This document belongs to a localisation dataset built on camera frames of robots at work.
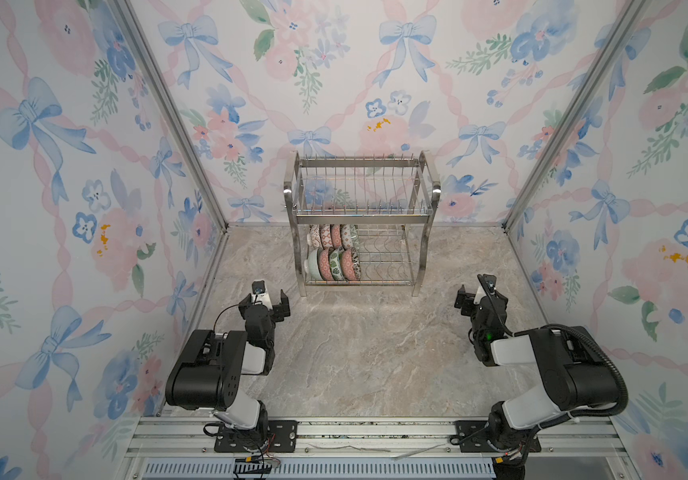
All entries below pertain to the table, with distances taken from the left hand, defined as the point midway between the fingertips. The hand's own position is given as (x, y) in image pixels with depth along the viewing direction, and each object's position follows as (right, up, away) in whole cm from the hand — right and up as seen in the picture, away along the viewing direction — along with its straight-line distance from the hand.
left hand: (267, 290), depth 91 cm
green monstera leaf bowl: (+21, +8, +2) cm, 22 cm away
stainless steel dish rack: (+29, +24, +20) cm, 42 cm away
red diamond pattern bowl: (+17, +17, +9) cm, 26 cm away
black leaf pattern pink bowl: (+26, +8, +2) cm, 27 cm away
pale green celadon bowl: (+13, +7, +5) cm, 15 cm away
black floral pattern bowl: (+21, +17, +9) cm, 28 cm away
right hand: (+65, +1, +1) cm, 65 cm away
